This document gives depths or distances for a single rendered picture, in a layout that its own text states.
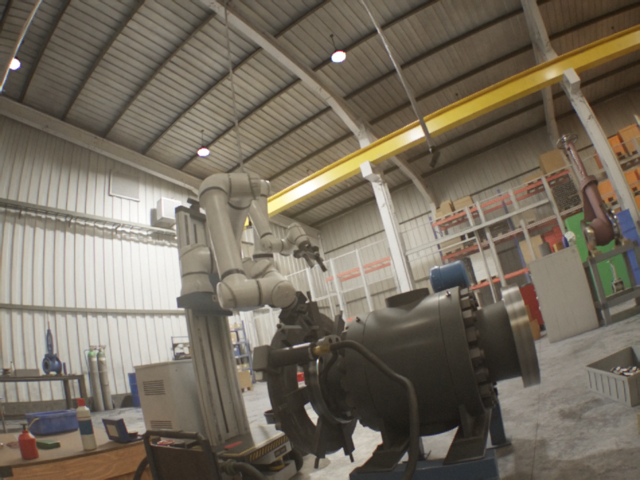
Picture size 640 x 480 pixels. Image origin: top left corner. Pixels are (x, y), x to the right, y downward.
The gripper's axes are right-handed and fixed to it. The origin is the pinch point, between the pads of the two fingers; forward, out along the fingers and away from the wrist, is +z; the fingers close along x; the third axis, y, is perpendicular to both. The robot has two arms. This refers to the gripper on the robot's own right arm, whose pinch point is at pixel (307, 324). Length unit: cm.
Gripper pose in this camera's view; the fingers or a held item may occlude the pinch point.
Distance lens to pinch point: 143.1
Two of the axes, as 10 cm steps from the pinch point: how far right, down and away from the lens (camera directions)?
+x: 3.7, -6.7, 6.5
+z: 5.0, 7.3, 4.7
